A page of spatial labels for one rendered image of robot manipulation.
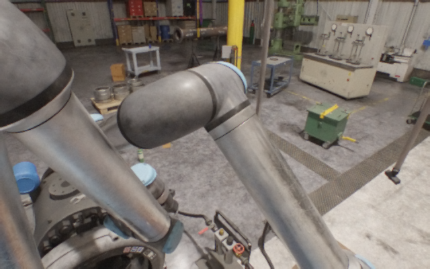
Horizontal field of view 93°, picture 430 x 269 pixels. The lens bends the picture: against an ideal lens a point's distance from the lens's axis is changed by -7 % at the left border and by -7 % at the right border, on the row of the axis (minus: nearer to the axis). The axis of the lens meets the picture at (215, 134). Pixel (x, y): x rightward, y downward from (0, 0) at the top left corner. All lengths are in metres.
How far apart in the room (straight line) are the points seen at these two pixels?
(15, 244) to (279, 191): 0.47
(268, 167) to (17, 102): 0.40
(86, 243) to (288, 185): 1.00
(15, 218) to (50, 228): 1.11
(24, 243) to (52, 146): 0.24
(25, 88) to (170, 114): 0.20
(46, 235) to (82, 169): 1.28
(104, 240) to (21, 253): 0.76
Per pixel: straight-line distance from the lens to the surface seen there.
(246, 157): 0.45
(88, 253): 1.24
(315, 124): 3.80
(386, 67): 9.71
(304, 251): 0.56
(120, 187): 0.40
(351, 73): 6.19
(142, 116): 0.39
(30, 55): 0.27
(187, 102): 0.38
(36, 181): 1.80
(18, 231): 0.49
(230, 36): 4.19
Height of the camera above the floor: 1.89
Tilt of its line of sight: 30 degrees down
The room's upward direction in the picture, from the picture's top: 1 degrees clockwise
